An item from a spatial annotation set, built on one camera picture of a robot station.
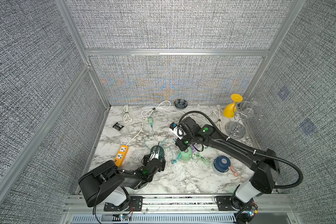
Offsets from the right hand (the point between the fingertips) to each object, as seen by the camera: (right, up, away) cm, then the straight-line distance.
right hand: (175, 139), depth 79 cm
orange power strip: (-34, -11, +9) cm, 37 cm away
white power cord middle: (-8, +24, +42) cm, 49 cm away
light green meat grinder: (+6, -11, +2) cm, 13 cm away
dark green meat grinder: (-8, -8, +3) cm, 12 cm away
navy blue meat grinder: (+25, -13, -1) cm, 29 cm away
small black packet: (-41, +6, +25) cm, 48 cm away
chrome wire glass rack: (+46, +4, +24) cm, 52 cm away
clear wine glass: (+52, +16, +19) cm, 58 cm away
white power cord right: (+37, +16, +34) cm, 52 cm away
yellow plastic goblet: (+37, +17, +16) cm, 44 cm away
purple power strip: (+9, -2, -10) cm, 13 cm away
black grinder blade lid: (+7, +24, +38) cm, 46 cm away
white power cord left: (-36, +12, +31) cm, 49 cm away
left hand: (-9, -15, +6) cm, 18 cm away
